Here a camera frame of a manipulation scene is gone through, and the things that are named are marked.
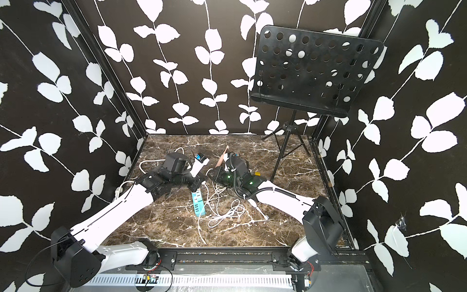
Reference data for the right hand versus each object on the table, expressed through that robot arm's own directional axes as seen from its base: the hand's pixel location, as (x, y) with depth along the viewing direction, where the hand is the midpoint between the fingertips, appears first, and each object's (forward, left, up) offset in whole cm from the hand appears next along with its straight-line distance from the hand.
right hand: (205, 173), depth 76 cm
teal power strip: (-5, +6, -19) cm, 21 cm away
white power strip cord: (+14, +41, -21) cm, 48 cm away
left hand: (0, 0, -1) cm, 1 cm away
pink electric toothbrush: (+23, -3, -20) cm, 31 cm away
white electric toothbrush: (-4, -22, -22) cm, 31 cm away
